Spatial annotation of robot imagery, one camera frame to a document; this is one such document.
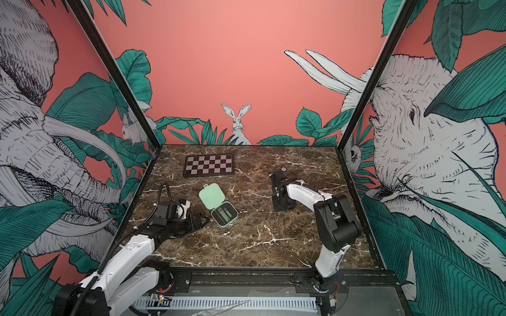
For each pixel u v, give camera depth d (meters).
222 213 0.91
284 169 1.11
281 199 0.79
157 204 0.67
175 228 0.70
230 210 0.93
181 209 0.72
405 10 0.69
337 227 0.48
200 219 0.77
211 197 0.93
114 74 0.86
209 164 1.08
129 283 0.54
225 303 0.70
